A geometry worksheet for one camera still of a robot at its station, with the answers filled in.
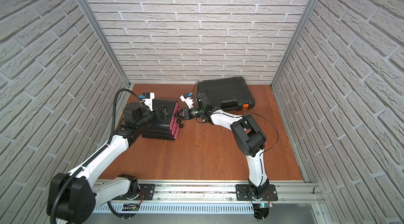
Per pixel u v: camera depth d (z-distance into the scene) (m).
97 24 0.86
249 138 0.52
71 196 0.39
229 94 1.07
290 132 0.99
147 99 0.70
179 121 0.88
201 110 0.75
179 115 0.83
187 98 0.81
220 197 0.74
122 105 1.10
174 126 0.85
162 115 0.70
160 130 0.94
